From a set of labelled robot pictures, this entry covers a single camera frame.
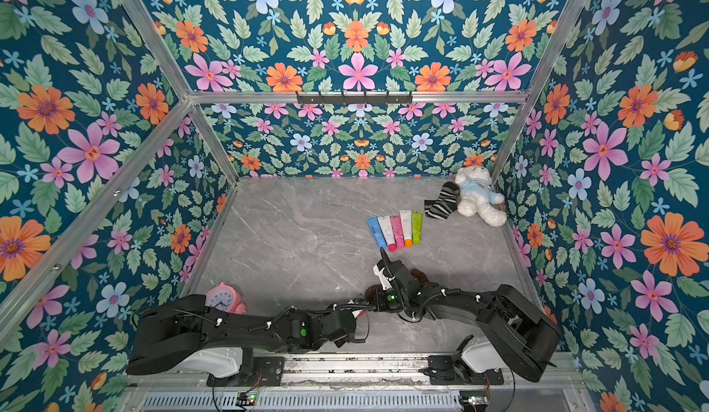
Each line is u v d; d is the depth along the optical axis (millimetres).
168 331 459
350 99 926
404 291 673
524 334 442
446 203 1084
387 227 1025
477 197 1037
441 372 738
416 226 1024
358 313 710
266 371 734
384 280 778
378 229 1018
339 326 602
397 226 1033
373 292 857
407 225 1025
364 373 749
